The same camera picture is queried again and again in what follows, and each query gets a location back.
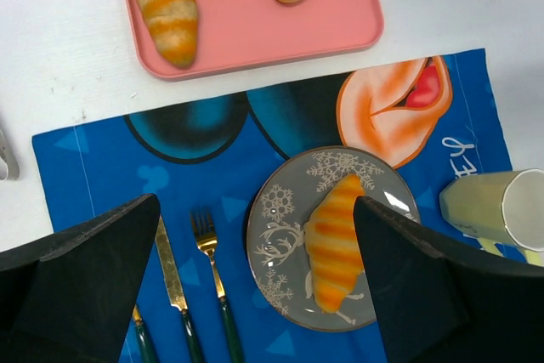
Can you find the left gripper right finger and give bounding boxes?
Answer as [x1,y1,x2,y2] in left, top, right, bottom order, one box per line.
[354,197,543,362]

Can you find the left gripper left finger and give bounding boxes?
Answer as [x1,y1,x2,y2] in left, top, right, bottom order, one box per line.
[1,194,161,362]

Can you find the croissant bread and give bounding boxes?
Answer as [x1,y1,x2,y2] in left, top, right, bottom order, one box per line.
[303,174,365,314]
[136,0,199,68]

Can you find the stainless steel tongs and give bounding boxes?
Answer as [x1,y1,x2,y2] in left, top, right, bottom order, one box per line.
[0,131,20,181]

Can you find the grey reindeer plate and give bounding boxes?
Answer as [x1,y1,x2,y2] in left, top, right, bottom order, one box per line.
[246,146,420,332]

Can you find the blue cartoon placemat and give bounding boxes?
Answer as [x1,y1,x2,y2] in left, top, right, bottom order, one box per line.
[32,49,512,362]

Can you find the pink tray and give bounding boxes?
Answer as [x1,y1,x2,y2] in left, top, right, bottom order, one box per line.
[126,0,384,80]

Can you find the gold spoon dark handle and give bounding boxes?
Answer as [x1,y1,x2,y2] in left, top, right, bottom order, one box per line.
[132,304,159,363]

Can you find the gold knife dark handle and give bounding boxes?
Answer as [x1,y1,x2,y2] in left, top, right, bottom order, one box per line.
[155,216,205,363]

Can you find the cream mug yellow handle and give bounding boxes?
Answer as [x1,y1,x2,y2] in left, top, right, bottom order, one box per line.
[439,168,543,266]

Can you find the gold fork dark handle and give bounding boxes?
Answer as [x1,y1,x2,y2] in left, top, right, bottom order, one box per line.
[190,210,245,363]

